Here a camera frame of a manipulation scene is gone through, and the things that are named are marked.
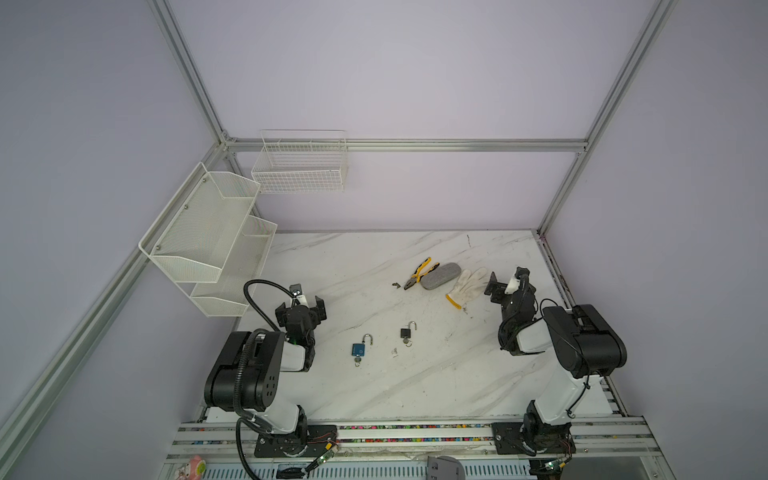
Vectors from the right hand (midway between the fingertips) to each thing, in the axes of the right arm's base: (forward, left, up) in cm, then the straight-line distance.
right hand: (507, 273), depth 94 cm
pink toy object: (-52, +81, -6) cm, 96 cm away
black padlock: (-15, +32, -11) cm, 37 cm away
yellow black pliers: (+8, +27, -10) cm, 30 cm away
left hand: (-8, +66, -4) cm, 67 cm away
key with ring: (-19, +32, -10) cm, 39 cm away
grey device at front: (-51, +24, -10) cm, 57 cm away
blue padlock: (-22, +47, -9) cm, 52 cm away
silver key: (-25, +47, -9) cm, 54 cm away
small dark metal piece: (+3, +36, -10) cm, 37 cm away
